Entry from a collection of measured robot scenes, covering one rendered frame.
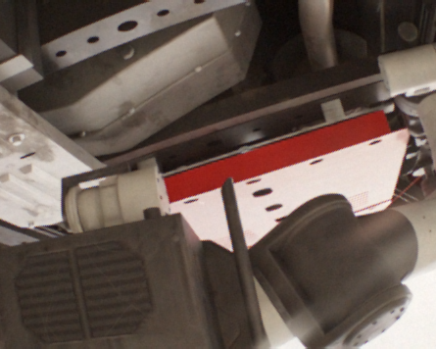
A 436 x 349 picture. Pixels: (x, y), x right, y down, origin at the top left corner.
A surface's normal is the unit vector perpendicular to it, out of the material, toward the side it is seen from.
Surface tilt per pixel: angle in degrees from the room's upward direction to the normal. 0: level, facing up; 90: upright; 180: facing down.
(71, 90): 90
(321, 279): 88
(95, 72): 90
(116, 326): 87
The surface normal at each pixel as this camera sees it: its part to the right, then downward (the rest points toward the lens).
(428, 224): 0.48, -0.55
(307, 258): -0.69, -0.05
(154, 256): -0.11, -0.30
